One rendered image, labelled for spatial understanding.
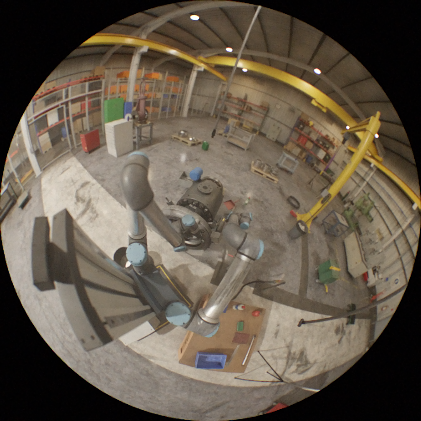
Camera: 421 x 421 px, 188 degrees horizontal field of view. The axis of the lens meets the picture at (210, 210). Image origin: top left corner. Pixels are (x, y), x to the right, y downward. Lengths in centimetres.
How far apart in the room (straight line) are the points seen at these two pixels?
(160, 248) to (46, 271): 204
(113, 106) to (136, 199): 761
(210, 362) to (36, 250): 172
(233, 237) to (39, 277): 74
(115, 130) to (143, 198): 416
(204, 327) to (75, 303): 71
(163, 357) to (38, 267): 209
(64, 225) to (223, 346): 170
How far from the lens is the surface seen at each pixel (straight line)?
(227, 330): 169
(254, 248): 72
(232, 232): 72
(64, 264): 30
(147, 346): 220
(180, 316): 83
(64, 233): 37
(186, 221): 91
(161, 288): 110
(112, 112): 797
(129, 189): 48
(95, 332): 28
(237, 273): 73
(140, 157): 57
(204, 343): 165
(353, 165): 401
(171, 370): 235
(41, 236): 29
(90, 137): 599
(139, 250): 91
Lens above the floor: 201
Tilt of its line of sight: 47 degrees down
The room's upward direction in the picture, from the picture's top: 21 degrees clockwise
